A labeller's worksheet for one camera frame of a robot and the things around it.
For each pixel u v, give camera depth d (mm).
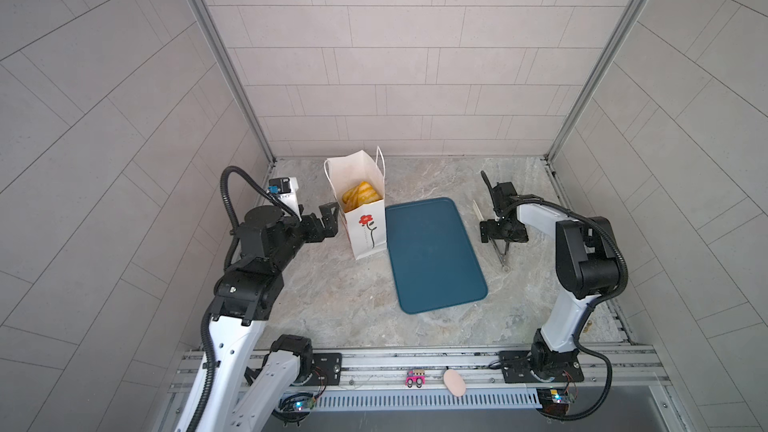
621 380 696
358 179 905
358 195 827
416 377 681
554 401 680
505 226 792
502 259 885
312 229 559
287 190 547
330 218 590
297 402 644
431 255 910
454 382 688
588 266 496
